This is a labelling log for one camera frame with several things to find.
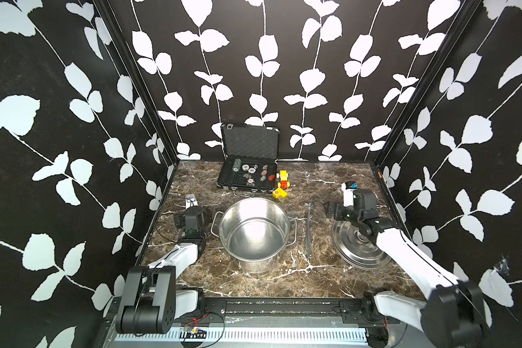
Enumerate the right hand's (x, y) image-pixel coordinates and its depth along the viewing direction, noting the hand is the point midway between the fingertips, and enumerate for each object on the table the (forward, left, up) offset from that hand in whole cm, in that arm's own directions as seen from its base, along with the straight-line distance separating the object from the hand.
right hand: (332, 200), depth 86 cm
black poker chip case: (+36, +36, -7) cm, 51 cm away
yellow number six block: (+14, +21, -13) cm, 28 cm away
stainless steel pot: (-7, +32, -15) cm, 36 cm away
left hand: (-1, +58, -4) cm, 58 cm away
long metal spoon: (+7, +7, -14) cm, 17 cm away
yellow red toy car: (+19, +19, -13) cm, 29 cm away
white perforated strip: (-43, +30, -16) cm, 55 cm away
